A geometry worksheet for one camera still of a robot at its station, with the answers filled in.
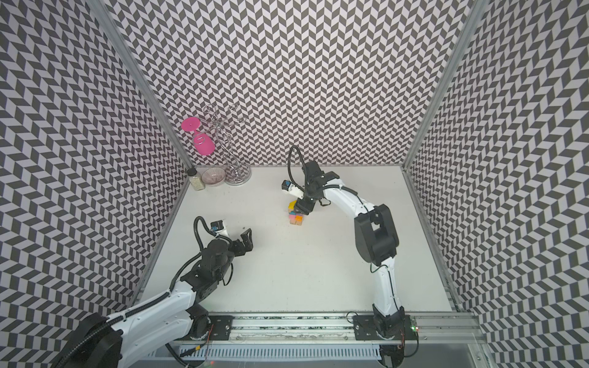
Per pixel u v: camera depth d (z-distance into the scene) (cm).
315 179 70
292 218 96
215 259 62
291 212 96
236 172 116
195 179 105
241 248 75
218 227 72
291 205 89
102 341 40
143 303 49
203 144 107
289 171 84
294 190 83
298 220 96
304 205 83
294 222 97
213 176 112
